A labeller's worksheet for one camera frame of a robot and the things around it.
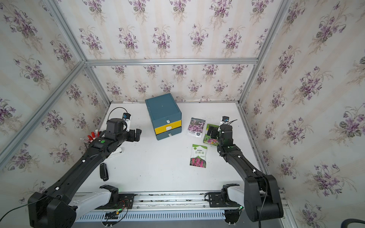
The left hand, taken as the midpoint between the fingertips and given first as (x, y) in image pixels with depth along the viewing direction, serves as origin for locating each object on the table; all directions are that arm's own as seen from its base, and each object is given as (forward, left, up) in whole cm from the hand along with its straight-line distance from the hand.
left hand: (135, 130), depth 80 cm
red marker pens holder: (+1, +27, -7) cm, 28 cm away
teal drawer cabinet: (+16, -14, +3) cm, 22 cm away
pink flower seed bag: (+14, -38, -18) cm, 44 cm away
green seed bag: (+4, -46, -18) cm, 49 cm away
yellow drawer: (+6, -19, -6) cm, 21 cm away
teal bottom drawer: (+7, -18, -14) cm, 24 cm away
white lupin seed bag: (-8, -38, -17) cm, 42 cm away
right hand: (+5, -50, -4) cm, 50 cm away
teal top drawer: (+7, -18, +1) cm, 19 cm away
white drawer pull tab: (+6, -19, +1) cm, 20 cm away
